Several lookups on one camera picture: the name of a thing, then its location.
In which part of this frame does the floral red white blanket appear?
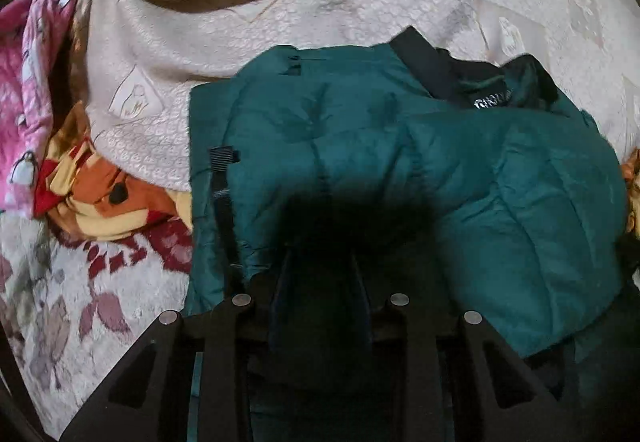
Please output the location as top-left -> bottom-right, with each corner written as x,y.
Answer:
0,208 -> 197,439

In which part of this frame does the pink printed garment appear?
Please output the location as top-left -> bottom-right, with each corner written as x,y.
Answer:
0,0 -> 112,212

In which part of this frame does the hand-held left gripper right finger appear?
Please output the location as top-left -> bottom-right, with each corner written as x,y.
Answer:
349,253 -> 577,442

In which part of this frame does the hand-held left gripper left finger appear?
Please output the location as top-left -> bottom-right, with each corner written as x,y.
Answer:
60,253 -> 302,442

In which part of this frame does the red yellow printed cloth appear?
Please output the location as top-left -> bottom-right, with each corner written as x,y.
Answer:
31,101 -> 194,244

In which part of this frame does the green quilted jacket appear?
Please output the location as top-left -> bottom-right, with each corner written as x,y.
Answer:
186,26 -> 640,442

